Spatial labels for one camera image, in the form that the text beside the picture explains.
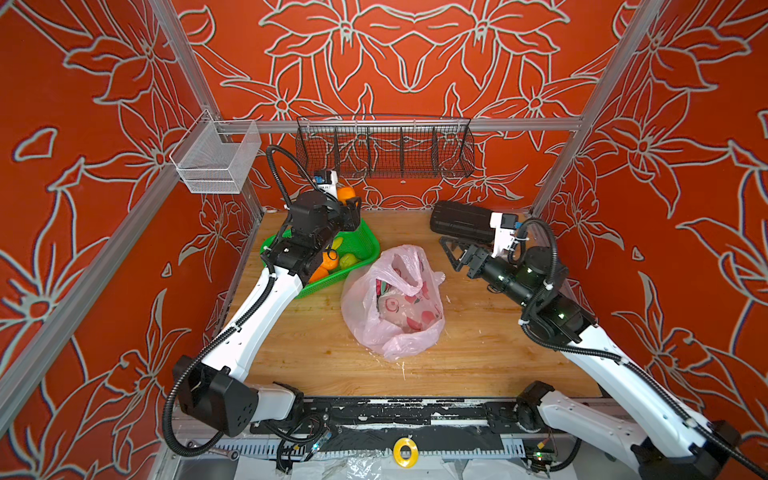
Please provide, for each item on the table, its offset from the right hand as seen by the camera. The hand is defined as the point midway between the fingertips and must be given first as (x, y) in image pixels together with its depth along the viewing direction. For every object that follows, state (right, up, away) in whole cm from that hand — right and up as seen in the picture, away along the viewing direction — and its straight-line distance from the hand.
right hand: (445, 241), depth 62 cm
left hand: (-21, +11, +10) cm, 26 cm away
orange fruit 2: (-33, -11, +32) cm, 48 cm away
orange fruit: (-31, -6, +36) cm, 48 cm away
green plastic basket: (-24, -3, +47) cm, 53 cm away
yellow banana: (-30, -1, +45) cm, 54 cm away
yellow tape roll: (-6, -50, +5) cm, 50 cm away
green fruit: (-25, -7, +36) cm, 44 cm away
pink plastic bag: (-9, -21, +31) cm, 39 cm away
